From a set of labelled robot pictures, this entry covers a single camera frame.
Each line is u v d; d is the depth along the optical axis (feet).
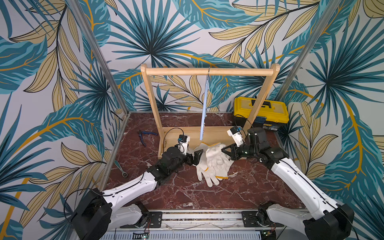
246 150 2.08
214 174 2.89
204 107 1.94
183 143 2.18
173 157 1.90
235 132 2.18
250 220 2.41
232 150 2.18
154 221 2.41
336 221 1.22
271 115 3.22
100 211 1.29
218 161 2.60
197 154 2.26
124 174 2.84
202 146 3.19
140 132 3.48
